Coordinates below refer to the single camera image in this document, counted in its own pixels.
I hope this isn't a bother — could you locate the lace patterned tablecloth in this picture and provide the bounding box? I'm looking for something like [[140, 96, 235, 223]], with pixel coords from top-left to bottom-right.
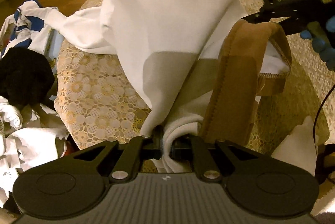
[[53, 0, 335, 175]]

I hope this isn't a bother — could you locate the white garment with brown collar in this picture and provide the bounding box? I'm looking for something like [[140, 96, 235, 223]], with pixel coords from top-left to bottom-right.
[[45, 0, 291, 173]]

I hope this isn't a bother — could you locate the black garment in pile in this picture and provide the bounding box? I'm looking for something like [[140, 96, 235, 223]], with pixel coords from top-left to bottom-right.
[[1, 48, 54, 107]]

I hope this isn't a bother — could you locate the blue and white garment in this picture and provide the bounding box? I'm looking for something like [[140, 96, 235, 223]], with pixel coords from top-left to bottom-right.
[[1, 0, 64, 59]]

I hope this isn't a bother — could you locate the black cable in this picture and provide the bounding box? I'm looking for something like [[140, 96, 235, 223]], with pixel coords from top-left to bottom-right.
[[312, 83, 335, 146]]

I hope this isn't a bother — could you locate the blue gloved right hand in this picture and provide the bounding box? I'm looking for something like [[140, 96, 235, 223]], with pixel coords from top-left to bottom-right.
[[300, 16, 334, 71]]

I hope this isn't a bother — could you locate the white clothes pile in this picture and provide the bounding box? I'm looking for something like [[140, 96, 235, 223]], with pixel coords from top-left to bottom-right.
[[1, 97, 69, 207]]

